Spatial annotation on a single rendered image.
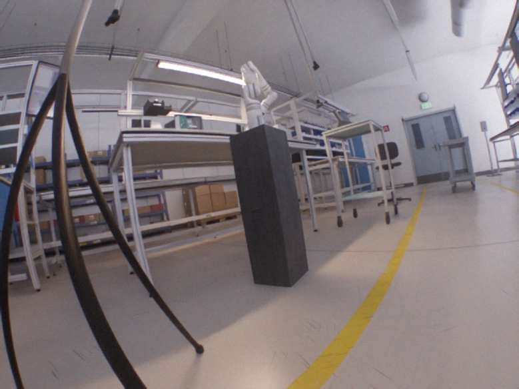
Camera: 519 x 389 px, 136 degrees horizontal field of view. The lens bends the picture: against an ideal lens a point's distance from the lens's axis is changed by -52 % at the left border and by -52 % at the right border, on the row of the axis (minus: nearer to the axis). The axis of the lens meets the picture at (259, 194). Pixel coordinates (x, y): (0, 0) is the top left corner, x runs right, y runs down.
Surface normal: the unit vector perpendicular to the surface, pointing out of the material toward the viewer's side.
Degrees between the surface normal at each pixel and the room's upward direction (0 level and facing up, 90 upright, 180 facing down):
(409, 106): 90
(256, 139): 90
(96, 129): 90
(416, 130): 90
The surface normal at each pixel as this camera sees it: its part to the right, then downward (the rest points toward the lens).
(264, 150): -0.56, 0.09
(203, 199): 0.69, -0.12
